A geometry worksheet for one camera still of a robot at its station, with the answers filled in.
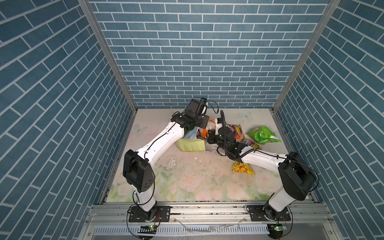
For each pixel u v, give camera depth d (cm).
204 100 72
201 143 79
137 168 44
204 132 88
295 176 45
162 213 74
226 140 65
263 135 91
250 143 94
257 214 74
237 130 104
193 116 61
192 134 82
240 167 85
